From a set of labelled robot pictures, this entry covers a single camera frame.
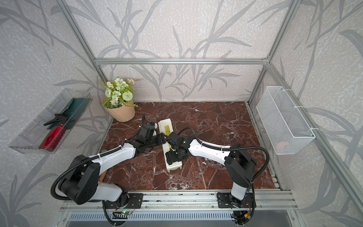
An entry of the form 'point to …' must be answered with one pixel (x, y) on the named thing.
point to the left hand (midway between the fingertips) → (165, 138)
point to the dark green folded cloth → (72, 112)
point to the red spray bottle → (52, 138)
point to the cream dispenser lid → (165, 127)
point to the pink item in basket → (280, 145)
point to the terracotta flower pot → (123, 114)
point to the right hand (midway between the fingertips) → (171, 159)
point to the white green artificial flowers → (118, 93)
